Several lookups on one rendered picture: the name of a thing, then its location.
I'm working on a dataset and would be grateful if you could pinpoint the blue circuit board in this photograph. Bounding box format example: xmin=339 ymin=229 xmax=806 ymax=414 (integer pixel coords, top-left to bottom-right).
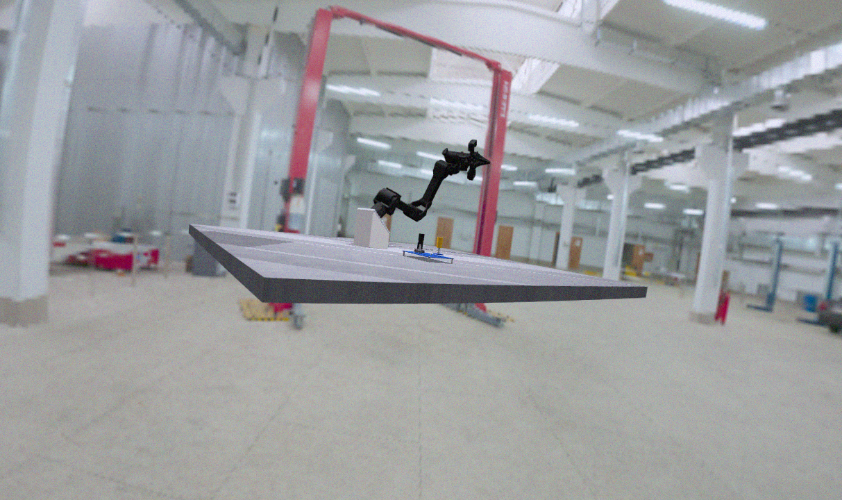
xmin=403 ymin=233 xmax=454 ymax=264

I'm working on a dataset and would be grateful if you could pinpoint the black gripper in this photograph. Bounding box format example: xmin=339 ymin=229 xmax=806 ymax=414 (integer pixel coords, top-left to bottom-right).
xmin=455 ymin=139 xmax=491 ymax=181

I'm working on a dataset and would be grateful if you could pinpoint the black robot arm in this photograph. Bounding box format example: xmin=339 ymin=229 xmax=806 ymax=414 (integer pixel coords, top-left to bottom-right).
xmin=371 ymin=148 xmax=468 ymax=222

